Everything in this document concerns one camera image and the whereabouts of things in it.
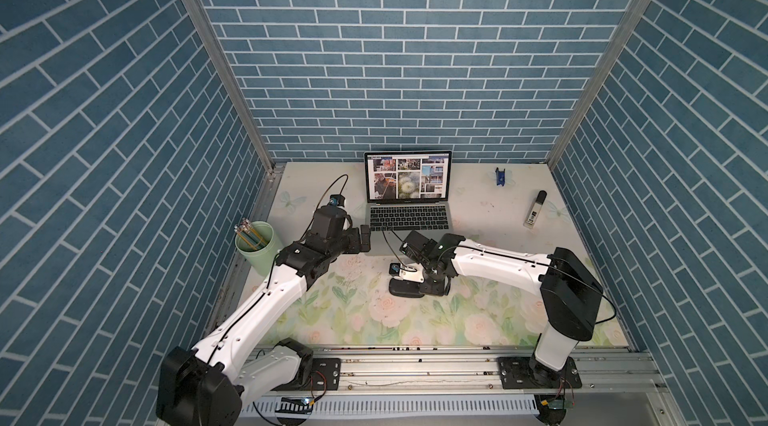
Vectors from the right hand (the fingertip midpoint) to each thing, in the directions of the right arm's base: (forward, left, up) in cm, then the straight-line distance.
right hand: (428, 280), depth 86 cm
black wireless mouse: (-3, +7, -1) cm, 8 cm away
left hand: (+6, +19, +14) cm, 24 cm away
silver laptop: (+32, +9, +2) cm, 33 cm away
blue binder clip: (+46, -27, -2) cm, 53 cm away
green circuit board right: (-27, -31, -5) cm, 41 cm away
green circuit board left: (-32, +31, -7) cm, 45 cm away
